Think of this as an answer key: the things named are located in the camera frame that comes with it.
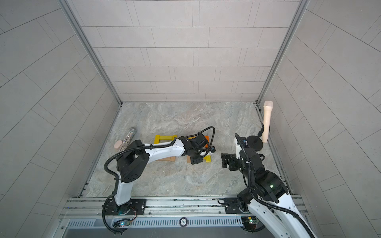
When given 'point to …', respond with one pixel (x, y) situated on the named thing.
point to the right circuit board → (249, 222)
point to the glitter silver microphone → (131, 131)
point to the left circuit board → (122, 223)
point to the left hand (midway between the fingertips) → (202, 156)
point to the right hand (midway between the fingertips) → (227, 154)
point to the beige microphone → (267, 105)
